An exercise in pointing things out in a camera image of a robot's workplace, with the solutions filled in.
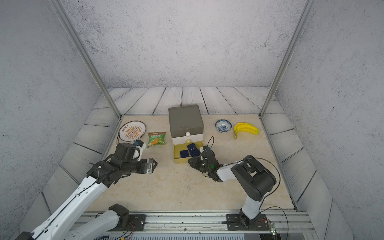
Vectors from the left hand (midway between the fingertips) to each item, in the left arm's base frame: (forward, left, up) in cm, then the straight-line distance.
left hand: (152, 163), depth 75 cm
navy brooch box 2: (+16, -21, -15) cm, 30 cm away
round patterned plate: (+36, +24, -17) cm, 47 cm away
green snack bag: (+25, +4, -13) cm, 29 cm away
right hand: (+7, -18, -13) cm, 24 cm away
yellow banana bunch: (+33, -57, -12) cm, 68 cm away
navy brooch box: (+15, -15, -15) cm, 26 cm away
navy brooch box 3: (+20, -19, -14) cm, 31 cm away
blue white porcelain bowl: (+37, -43, -15) cm, 58 cm away
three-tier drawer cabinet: (+21, -17, +2) cm, 27 cm away
